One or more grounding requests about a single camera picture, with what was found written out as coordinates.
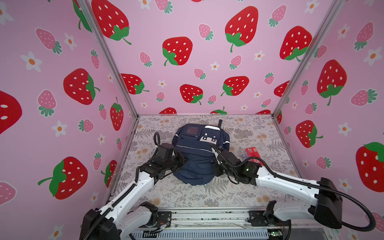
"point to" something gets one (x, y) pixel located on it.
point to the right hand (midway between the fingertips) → (211, 162)
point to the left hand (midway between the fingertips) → (189, 157)
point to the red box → (253, 152)
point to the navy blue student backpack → (195, 141)
